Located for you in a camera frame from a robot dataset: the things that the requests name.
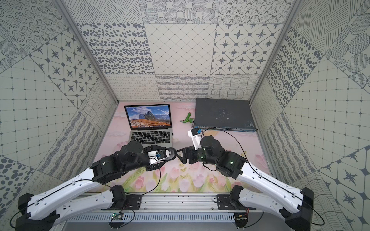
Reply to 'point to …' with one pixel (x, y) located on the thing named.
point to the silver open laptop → (151, 124)
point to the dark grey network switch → (224, 115)
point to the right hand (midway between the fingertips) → (181, 152)
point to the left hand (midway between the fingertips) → (163, 147)
